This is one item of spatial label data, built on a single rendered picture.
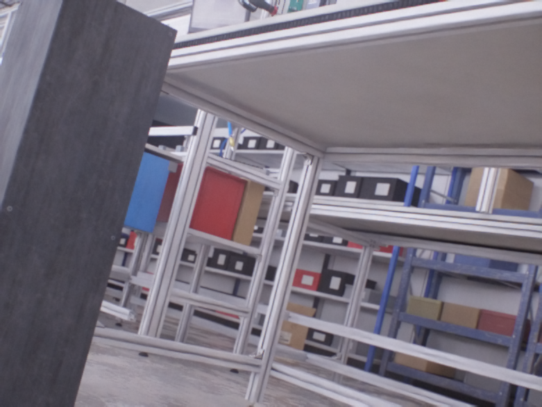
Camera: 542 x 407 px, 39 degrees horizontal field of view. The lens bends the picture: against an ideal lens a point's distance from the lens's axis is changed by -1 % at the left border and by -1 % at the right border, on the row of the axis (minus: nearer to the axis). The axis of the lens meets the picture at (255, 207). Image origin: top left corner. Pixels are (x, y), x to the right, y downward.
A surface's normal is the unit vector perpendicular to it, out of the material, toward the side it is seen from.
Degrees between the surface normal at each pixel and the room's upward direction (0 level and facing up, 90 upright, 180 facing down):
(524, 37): 180
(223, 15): 101
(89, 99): 90
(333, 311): 90
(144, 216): 90
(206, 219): 90
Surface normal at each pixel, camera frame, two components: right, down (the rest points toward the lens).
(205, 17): -0.47, -0.03
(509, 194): 0.61, 0.07
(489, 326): -0.76, -0.26
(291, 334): 0.15, -0.07
